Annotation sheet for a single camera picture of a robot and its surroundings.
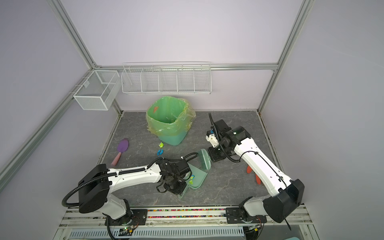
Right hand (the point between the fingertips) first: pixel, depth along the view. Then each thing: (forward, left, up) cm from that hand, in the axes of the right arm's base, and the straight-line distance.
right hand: (213, 158), depth 74 cm
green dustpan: (-5, +9, -17) cm, 20 cm away
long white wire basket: (+53, +29, +12) cm, 62 cm away
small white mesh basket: (+45, +75, +8) cm, 88 cm away
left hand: (-13, +17, -14) cm, 26 cm away
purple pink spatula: (+19, +60, -19) cm, 66 cm away
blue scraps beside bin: (+14, +33, -17) cm, 40 cm away
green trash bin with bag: (+36, +28, -10) cm, 47 cm away
